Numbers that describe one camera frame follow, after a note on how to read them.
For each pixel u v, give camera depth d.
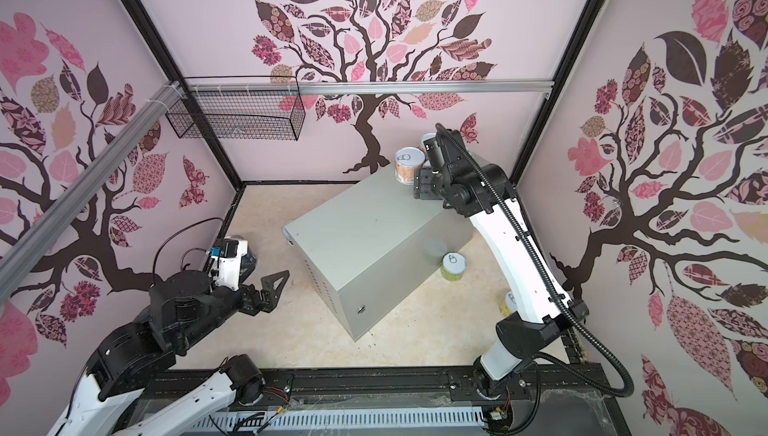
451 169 0.47
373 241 0.63
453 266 0.90
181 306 0.41
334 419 0.70
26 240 0.52
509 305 0.83
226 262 0.50
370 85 0.94
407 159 0.70
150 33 0.77
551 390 0.73
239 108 0.95
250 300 0.52
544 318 0.40
